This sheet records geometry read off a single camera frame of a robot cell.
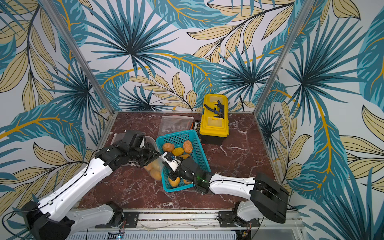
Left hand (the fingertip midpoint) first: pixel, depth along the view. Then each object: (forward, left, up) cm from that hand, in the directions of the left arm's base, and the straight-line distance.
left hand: (160, 155), depth 73 cm
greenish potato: (-3, +4, -16) cm, 17 cm away
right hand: (-1, -1, -3) cm, 4 cm away
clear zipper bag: (-3, +1, -4) cm, 5 cm away
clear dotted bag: (+24, +37, -20) cm, 48 cm away
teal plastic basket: (+20, -6, -16) cm, 26 cm away
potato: (-8, -6, -16) cm, 19 cm away
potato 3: (+12, -6, -16) cm, 21 cm away
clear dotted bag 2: (+34, -2, -17) cm, 38 cm away
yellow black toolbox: (+23, -28, -4) cm, 36 cm away
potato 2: (+14, 0, -15) cm, 20 cm away
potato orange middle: (+15, -13, -16) cm, 26 cm away
